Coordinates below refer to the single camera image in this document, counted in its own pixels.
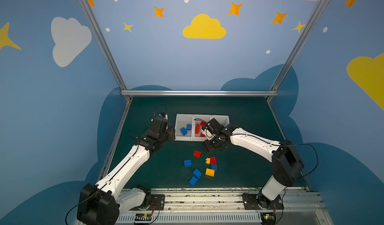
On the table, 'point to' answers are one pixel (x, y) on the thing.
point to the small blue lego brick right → (214, 167)
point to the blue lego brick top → (183, 131)
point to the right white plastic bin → (223, 119)
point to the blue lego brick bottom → (193, 180)
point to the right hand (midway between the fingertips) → (208, 146)
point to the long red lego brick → (197, 129)
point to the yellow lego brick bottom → (210, 172)
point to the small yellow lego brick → (208, 160)
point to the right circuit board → (268, 218)
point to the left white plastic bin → (181, 120)
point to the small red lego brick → (197, 153)
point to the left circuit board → (143, 218)
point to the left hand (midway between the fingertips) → (170, 129)
